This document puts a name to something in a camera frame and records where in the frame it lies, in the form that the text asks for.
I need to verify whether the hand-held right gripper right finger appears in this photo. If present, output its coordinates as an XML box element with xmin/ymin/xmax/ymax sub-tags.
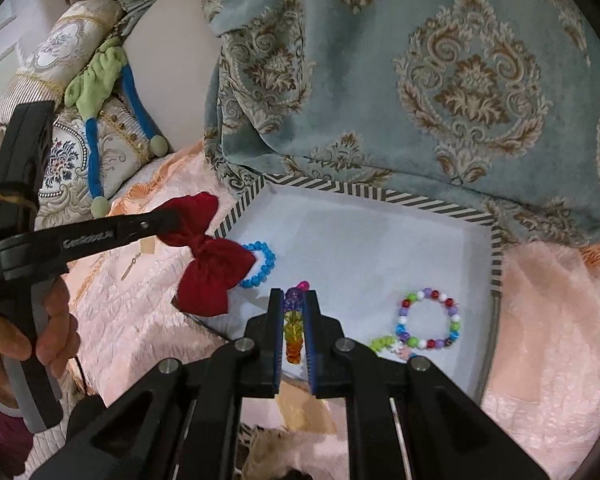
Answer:
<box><xmin>302</xmin><ymin>290</ymin><xmax>548</xmax><ymax>480</ymax></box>

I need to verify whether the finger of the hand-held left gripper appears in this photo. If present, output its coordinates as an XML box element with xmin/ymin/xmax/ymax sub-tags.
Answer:
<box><xmin>112</xmin><ymin>209</ymin><xmax>181</xmax><ymax>248</ymax></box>

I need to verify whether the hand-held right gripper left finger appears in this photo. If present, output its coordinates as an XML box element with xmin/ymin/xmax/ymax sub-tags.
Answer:
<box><xmin>25</xmin><ymin>287</ymin><xmax>287</xmax><ymax>480</ymax></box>

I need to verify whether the rainbow crystal bead bracelet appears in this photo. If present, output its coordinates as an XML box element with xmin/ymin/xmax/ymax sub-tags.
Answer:
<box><xmin>282</xmin><ymin>281</ymin><xmax>312</xmax><ymax>365</ymax></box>

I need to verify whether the colourful flower bead bracelet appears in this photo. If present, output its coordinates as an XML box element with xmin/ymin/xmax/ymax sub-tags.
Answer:
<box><xmin>369</xmin><ymin>335</ymin><xmax>421</xmax><ymax>361</ymax></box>

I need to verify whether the red velvet bow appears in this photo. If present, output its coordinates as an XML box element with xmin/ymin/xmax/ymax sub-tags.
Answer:
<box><xmin>157</xmin><ymin>191</ymin><xmax>257</xmax><ymax>317</ymax></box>

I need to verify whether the blue bead bracelet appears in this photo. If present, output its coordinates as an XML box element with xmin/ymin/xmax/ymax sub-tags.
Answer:
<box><xmin>237</xmin><ymin>241</ymin><xmax>277</xmax><ymax>289</ymax></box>

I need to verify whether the striped cardboard box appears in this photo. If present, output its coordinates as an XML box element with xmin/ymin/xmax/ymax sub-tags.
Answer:
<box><xmin>172</xmin><ymin>172</ymin><xmax>503</xmax><ymax>406</ymax></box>

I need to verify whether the multicolour round bead bracelet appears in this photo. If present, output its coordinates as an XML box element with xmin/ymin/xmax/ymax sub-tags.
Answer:
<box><xmin>394</xmin><ymin>287</ymin><xmax>463</xmax><ymax>352</ymax></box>

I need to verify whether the person's left forearm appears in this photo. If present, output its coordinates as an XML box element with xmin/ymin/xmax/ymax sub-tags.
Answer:
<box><xmin>0</xmin><ymin>390</ymin><xmax>36</xmax><ymax>461</ymax></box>

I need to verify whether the person's left hand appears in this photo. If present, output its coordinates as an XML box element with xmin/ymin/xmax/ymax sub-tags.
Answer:
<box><xmin>0</xmin><ymin>275</ymin><xmax>81</xmax><ymax>406</ymax></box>

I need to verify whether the gold drop earring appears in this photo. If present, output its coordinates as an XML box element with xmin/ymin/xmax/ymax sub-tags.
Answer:
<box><xmin>120</xmin><ymin>254</ymin><xmax>142</xmax><ymax>281</ymax></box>

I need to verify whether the floral embroidered cushion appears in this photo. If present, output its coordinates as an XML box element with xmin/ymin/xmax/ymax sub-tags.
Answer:
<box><xmin>30</xmin><ymin>95</ymin><xmax>156</xmax><ymax>233</ymax></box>

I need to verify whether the brown sheer hair bow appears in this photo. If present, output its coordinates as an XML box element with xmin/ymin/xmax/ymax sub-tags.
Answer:
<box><xmin>250</xmin><ymin>427</ymin><xmax>306</xmax><ymax>480</ymax></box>

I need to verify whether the green and blue plush toy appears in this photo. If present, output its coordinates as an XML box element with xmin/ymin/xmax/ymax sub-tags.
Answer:
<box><xmin>64</xmin><ymin>35</ymin><xmax>168</xmax><ymax>218</ymax></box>

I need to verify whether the cream sofa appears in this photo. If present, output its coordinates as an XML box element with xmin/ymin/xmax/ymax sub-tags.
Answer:
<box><xmin>125</xmin><ymin>0</ymin><xmax>226</xmax><ymax>153</ymax></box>

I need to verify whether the white quilted cushion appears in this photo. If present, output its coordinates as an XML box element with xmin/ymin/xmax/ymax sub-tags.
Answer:
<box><xmin>30</xmin><ymin>375</ymin><xmax>96</xmax><ymax>461</ymax></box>

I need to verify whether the cream embroidered bolster cushion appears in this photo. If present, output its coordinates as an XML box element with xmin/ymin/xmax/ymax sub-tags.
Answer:
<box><xmin>0</xmin><ymin>0</ymin><xmax>126</xmax><ymax>126</ymax></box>

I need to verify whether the peach fringed blanket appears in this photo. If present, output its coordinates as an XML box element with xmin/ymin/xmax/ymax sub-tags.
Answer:
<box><xmin>45</xmin><ymin>140</ymin><xmax>600</xmax><ymax>480</ymax></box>

